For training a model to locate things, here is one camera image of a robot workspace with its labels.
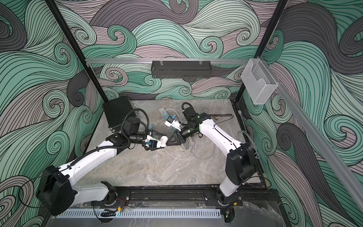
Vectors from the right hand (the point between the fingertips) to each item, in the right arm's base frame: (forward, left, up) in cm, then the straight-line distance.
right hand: (168, 144), depth 73 cm
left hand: (+4, +2, +2) cm, 5 cm away
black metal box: (+43, +47, -22) cm, 67 cm away
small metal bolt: (+41, -27, -19) cm, 53 cm away
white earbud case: (+1, +2, +3) cm, 4 cm away
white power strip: (+38, +8, -17) cm, 42 cm away
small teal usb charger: (+29, +4, -12) cm, 32 cm away
